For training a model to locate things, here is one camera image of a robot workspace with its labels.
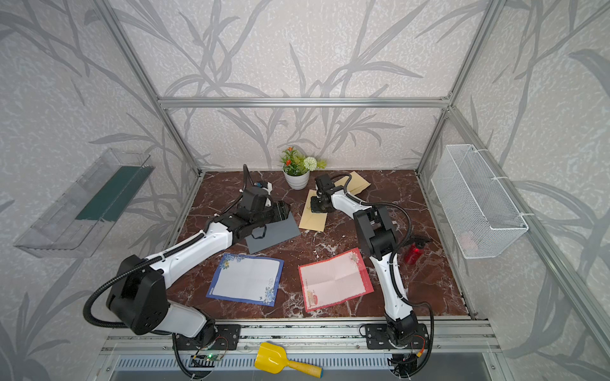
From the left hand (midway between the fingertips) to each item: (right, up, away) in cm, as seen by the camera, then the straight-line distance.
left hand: (285, 207), depth 85 cm
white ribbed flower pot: (+2, +10, +24) cm, 26 cm away
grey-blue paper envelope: (-3, -8, -10) cm, 13 cm away
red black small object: (+47, -17, +1) cm, 50 cm away
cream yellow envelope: (+8, -7, +17) cm, 20 cm away
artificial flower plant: (+2, +18, +16) cm, 24 cm away
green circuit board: (-20, -44, -14) cm, 51 cm away
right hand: (+10, 0, +21) cm, 24 cm away
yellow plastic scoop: (-2, -44, -15) cm, 47 cm away
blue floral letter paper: (-14, -26, 0) cm, 30 cm away
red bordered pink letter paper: (+18, -26, 0) cm, 32 cm away
